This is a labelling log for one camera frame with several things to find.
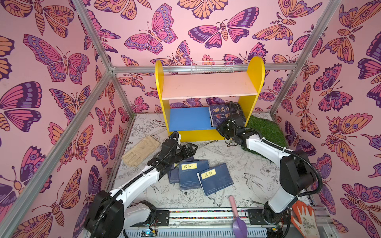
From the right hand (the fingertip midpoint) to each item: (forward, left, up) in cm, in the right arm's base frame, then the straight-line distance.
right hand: (215, 124), depth 89 cm
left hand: (-16, +13, -1) cm, 20 cm away
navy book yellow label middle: (-27, +16, -14) cm, 35 cm away
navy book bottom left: (-25, +25, -15) cm, 38 cm away
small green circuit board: (-52, +36, -21) cm, 67 cm away
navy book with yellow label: (-27, +1, -15) cm, 32 cm away
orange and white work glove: (-47, -41, -18) cm, 65 cm away
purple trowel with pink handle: (-50, -8, -17) cm, 53 cm away
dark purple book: (+7, -3, +2) cm, 8 cm away
